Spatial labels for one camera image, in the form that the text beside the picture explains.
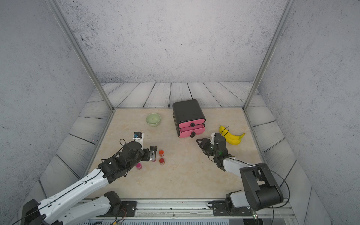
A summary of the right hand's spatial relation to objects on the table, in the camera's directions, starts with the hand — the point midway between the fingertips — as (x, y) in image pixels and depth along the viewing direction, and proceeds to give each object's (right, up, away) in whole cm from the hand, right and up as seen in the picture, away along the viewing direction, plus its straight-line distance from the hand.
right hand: (197, 141), depth 88 cm
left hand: (-26, -2, -10) cm, 28 cm away
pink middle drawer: (-3, +9, +4) cm, 10 cm away
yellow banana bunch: (+23, +1, +6) cm, 24 cm away
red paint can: (-22, -13, +1) cm, 26 cm away
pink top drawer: (-3, +11, +4) cm, 12 cm away
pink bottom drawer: (-3, +5, +6) cm, 8 cm away
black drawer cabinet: (-5, +14, +5) cm, 16 cm away
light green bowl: (-33, +13, +22) cm, 42 cm away
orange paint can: (-23, -8, +3) cm, 25 cm away
